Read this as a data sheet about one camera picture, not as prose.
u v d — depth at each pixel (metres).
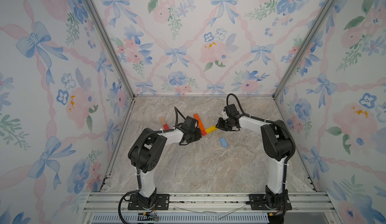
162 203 0.74
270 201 0.66
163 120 1.05
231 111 0.82
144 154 0.50
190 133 0.83
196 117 1.07
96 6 0.76
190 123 0.78
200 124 1.04
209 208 0.73
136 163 0.49
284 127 0.57
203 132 0.99
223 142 0.95
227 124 0.88
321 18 0.78
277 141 0.54
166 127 1.05
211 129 1.00
